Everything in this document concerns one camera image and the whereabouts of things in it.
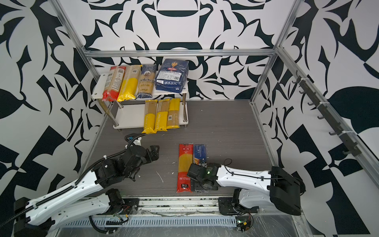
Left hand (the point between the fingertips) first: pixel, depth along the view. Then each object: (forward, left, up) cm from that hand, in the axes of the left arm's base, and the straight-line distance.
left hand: (151, 146), depth 74 cm
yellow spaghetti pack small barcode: (+28, -9, -9) cm, 31 cm away
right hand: (-15, -22, -17) cm, 32 cm away
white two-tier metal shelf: (+24, -16, -2) cm, 29 cm away
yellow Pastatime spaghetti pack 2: (+29, +6, -10) cm, 31 cm away
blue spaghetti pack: (+3, -25, -16) cm, 30 cm away
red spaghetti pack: (+4, -17, -18) cm, 25 cm away
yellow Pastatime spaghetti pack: (+29, -2, -9) cm, 30 cm away
